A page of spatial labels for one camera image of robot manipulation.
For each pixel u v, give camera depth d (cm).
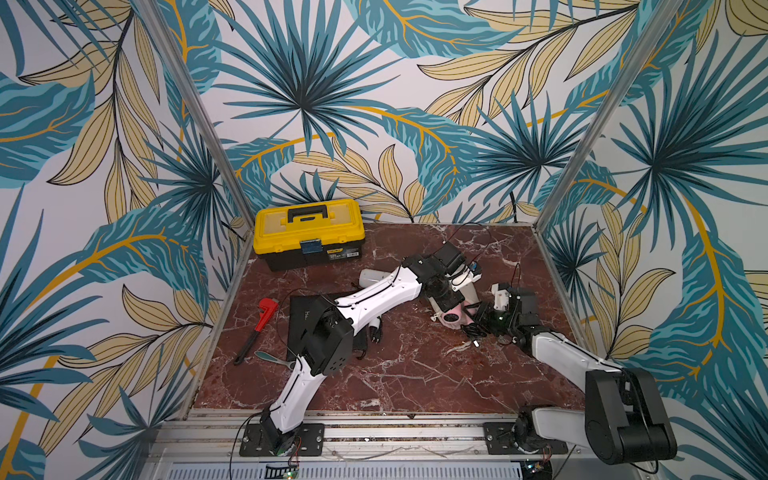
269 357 86
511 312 75
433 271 64
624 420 42
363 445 73
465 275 73
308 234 95
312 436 74
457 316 88
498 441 74
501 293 83
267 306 96
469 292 95
